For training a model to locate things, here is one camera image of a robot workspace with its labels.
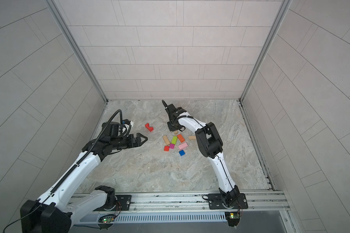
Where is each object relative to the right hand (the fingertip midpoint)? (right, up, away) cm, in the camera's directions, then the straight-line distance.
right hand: (173, 127), depth 101 cm
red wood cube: (-4, -12, -10) cm, 16 cm away
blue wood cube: (+6, -14, -12) cm, 20 cm away
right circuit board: (+31, -39, -31) cm, 58 cm away
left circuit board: (-27, -37, -37) cm, 59 cm away
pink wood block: (+7, -10, -9) cm, 16 cm away
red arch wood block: (-16, 0, -2) cm, 16 cm away
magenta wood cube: (0, -11, -9) cm, 14 cm away
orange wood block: (+5, -6, -7) cm, 10 cm away
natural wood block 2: (+13, -6, -6) cm, 15 cm away
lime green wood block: (+1, -7, -7) cm, 10 cm away
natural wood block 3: (-4, -7, -7) cm, 11 cm away
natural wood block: (+2, -2, -5) cm, 6 cm away
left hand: (-13, -3, -24) cm, 28 cm away
